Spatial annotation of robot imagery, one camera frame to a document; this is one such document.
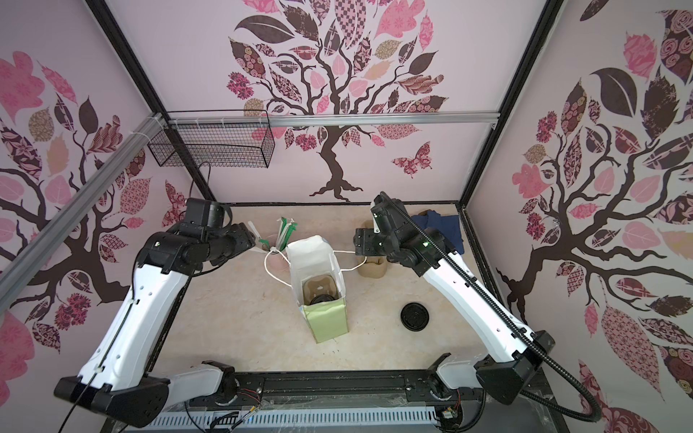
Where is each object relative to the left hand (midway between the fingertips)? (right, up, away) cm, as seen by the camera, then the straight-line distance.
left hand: (247, 245), depth 71 cm
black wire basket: (-20, +37, +24) cm, 49 cm away
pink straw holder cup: (+2, -8, +22) cm, 23 cm away
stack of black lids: (+49, -24, +15) cm, 56 cm away
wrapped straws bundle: (+5, +4, +19) cm, 20 cm away
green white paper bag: (+16, -4, +8) cm, 19 cm away
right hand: (+32, +3, 0) cm, 32 cm away
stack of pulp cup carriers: (+36, -8, +17) cm, 41 cm away
